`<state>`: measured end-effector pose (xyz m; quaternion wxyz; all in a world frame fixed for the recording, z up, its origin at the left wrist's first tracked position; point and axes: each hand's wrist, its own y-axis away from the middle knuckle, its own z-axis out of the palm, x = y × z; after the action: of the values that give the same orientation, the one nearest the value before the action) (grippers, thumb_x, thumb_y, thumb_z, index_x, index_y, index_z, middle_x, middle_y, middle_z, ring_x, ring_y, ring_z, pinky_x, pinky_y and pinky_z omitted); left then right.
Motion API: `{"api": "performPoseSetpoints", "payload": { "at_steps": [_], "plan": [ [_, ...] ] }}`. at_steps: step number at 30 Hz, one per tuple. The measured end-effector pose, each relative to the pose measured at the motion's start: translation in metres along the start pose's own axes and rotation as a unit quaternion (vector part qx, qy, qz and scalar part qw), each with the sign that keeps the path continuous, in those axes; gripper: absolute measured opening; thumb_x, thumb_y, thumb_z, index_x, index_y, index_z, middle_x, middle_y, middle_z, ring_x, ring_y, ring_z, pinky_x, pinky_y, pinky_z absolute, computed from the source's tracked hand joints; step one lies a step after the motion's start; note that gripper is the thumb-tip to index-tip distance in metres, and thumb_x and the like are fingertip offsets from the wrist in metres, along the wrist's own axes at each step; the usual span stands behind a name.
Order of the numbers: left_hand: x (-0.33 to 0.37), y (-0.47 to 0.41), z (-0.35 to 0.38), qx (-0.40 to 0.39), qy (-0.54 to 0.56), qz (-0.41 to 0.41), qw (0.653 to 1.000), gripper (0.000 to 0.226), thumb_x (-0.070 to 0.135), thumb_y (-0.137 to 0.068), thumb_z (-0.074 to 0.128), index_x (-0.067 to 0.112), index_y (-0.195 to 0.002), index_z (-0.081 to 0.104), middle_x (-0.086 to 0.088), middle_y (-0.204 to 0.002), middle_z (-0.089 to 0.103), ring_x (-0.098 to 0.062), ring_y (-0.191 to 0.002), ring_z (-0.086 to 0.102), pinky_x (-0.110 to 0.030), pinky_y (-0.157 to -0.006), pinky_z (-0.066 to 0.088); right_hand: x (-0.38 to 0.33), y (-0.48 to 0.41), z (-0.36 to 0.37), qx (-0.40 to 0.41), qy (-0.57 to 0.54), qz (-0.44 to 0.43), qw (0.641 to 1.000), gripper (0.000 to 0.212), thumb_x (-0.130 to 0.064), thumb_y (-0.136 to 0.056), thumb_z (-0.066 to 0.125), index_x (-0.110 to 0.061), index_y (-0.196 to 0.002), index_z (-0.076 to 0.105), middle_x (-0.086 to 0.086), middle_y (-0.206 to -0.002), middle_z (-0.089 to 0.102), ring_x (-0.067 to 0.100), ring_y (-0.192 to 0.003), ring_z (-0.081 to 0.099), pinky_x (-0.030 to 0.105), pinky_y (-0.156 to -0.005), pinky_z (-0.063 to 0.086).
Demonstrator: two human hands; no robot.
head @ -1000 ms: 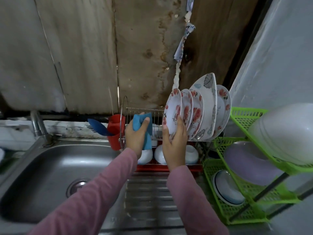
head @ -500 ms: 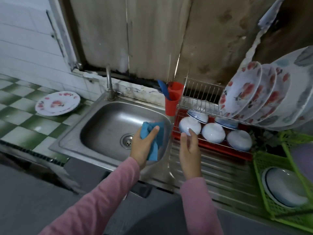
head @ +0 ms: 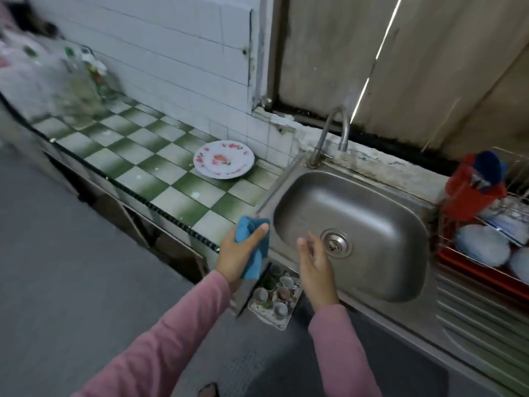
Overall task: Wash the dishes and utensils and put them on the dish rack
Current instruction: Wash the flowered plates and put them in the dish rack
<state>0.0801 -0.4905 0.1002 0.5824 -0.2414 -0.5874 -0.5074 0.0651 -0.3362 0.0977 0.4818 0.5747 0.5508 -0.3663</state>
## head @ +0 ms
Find tray of small cups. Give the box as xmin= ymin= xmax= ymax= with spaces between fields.
xmin=248 ymin=264 xmax=305 ymax=331

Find stainless steel sink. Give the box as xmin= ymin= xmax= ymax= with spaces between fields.
xmin=256 ymin=153 xmax=529 ymax=397

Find green checkered tile countertop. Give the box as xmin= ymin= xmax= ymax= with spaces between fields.
xmin=29 ymin=95 xmax=286 ymax=253

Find white plate red flowers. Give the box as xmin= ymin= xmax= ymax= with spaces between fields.
xmin=193 ymin=140 xmax=256 ymax=180

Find chrome faucet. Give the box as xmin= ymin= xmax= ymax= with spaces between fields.
xmin=307 ymin=105 xmax=352 ymax=169

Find red plastic cutlery cup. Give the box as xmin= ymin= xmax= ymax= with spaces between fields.
xmin=442 ymin=153 xmax=509 ymax=224

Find person's right hand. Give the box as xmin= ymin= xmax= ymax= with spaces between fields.
xmin=296 ymin=234 xmax=341 ymax=312

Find person's left forearm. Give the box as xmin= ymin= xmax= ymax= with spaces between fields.
xmin=70 ymin=270 xmax=233 ymax=397

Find metal wire dish rack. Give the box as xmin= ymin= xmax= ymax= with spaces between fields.
xmin=434 ymin=144 xmax=529 ymax=304

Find blue rice paddle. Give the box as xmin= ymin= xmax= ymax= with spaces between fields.
xmin=473 ymin=150 xmax=509 ymax=187

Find person's left hand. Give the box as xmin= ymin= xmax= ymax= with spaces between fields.
xmin=217 ymin=223 xmax=271 ymax=285

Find blue cleaning cloth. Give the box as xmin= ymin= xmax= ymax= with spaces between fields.
xmin=235 ymin=216 xmax=272 ymax=282

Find weathered wooden board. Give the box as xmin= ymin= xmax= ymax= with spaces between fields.
xmin=266 ymin=0 xmax=529 ymax=174

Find person's right forearm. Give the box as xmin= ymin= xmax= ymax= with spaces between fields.
xmin=307 ymin=303 xmax=383 ymax=397

